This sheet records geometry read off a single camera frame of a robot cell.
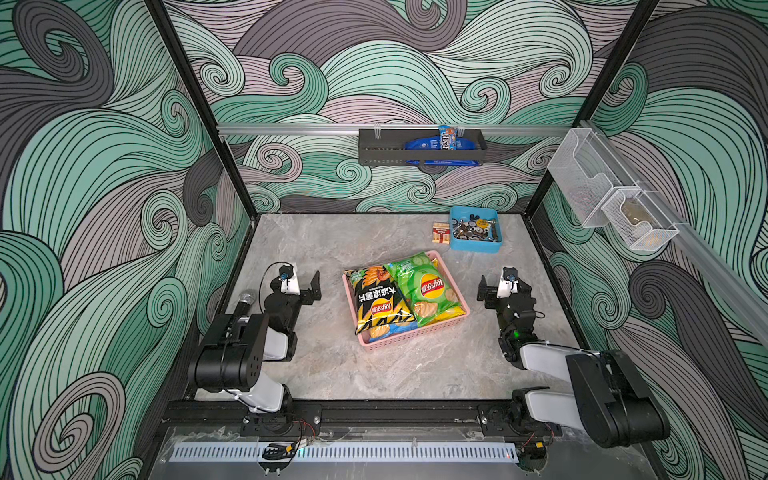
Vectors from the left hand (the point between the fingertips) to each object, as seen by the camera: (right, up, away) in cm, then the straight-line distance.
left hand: (302, 269), depth 89 cm
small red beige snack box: (+48, +12, +25) cm, 55 cm away
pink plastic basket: (+34, -17, -5) cm, 39 cm away
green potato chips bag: (+37, -5, -5) cm, 38 cm away
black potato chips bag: (+23, -8, -7) cm, 26 cm away
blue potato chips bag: (+27, -17, -5) cm, 32 cm away
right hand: (+61, -3, -1) cm, 62 cm away
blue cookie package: (+41, +40, +4) cm, 57 cm away
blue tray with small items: (+61, +13, +25) cm, 67 cm away
